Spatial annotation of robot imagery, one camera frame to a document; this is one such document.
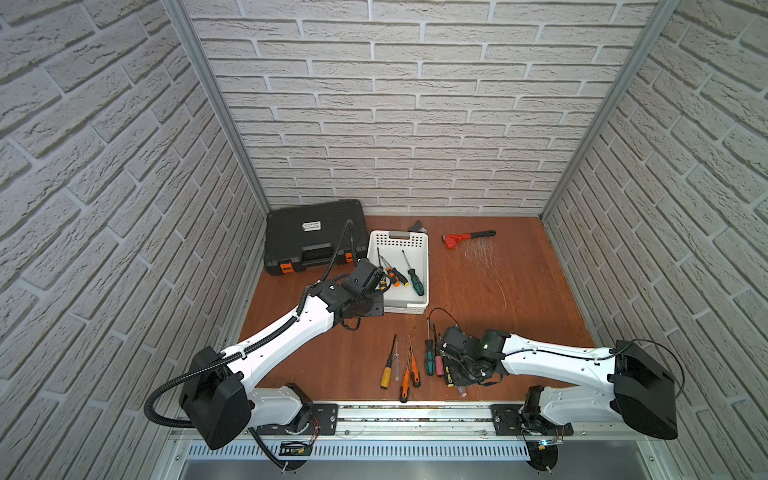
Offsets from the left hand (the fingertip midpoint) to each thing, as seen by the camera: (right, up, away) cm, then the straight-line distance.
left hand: (379, 299), depth 80 cm
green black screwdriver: (+14, -16, +2) cm, 21 cm away
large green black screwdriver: (+12, +1, +15) cm, 19 cm away
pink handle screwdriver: (+17, -17, +1) cm, 24 cm away
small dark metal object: (+13, +22, +34) cm, 42 cm away
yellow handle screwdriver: (+2, -21, -1) cm, 21 cm away
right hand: (+22, -21, -1) cm, 30 cm away
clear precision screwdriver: (+22, -24, -3) cm, 33 cm away
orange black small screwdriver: (+3, +4, +20) cm, 21 cm away
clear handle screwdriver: (+5, -19, +2) cm, 20 cm away
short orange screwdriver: (+10, -21, -1) cm, 23 cm away
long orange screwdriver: (+7, -21, -1) cm, 23 cm away
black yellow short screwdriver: (0, +2, +17) cm, 17 cm away
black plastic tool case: (-22, +19, +25) cm, 38 cm away
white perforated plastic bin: (+8, +10, +26) cm, 29 cm away
